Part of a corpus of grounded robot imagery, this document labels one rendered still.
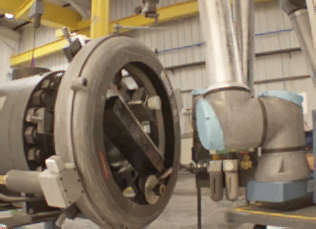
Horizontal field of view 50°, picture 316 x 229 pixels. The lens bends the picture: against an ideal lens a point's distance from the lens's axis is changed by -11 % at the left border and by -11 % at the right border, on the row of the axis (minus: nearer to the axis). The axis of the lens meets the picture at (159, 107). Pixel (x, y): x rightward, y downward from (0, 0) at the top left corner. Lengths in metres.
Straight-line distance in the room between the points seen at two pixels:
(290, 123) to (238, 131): 0.17
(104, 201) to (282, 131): 0.59
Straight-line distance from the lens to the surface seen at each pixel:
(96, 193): 1.17
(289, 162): 1.11
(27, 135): 1.41
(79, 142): 1.12
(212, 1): 1.23
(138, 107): 1.27
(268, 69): 12.54
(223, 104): 1.07
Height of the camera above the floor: 0.53
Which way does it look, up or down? 6 degrees up
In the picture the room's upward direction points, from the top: 2 degrees counter-clockwise
